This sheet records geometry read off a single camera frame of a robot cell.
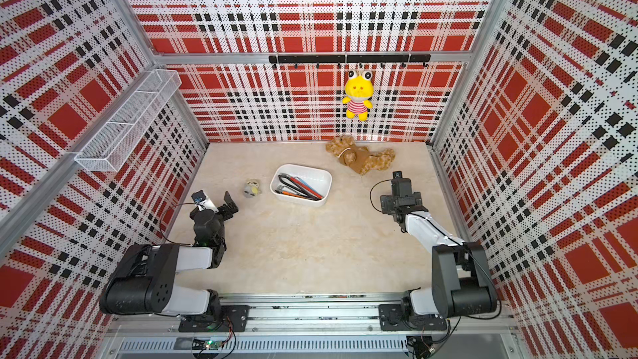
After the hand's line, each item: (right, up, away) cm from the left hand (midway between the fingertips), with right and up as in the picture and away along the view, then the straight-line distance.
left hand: (220, 196), depth 90 cm
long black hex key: (+19, +7, +14) cm, 25 cm away
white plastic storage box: (+36, +5, +18) cm, 40 cm away
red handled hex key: (+30, +2, +14) cm, 33 cm away
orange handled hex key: (+24, 0, +11) cm, 26 cm away
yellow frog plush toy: (+52, +40, +1) cm, 65 cm away
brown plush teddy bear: (+53, +14, +13) cm, 57 cm away
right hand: (+68, -1, +1) cm, 68 cm away
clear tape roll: (+9, +2, +9) cm, 13 cm away
